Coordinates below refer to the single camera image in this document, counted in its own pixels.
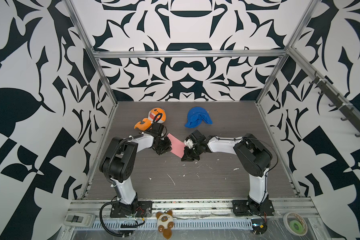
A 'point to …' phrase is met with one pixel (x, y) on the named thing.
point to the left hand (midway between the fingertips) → (172, 145)
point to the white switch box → (79, 219)
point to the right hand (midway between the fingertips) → (181, 158)
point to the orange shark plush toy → (156, 115)
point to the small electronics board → (259, 226)
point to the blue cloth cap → (195, 115)
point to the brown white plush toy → (165, 221)
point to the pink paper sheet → (177, 146)
